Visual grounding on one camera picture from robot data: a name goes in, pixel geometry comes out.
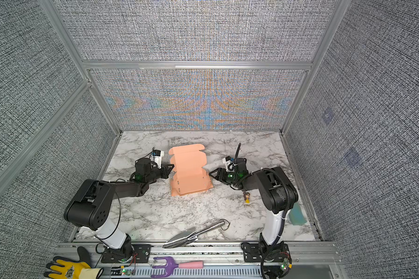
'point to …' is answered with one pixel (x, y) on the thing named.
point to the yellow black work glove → (64, 268)
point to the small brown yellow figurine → (247, 197)
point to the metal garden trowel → (189, 236)
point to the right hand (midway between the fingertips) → (211, 171)
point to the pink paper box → (189, 176)
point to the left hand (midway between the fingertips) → (176, 164)
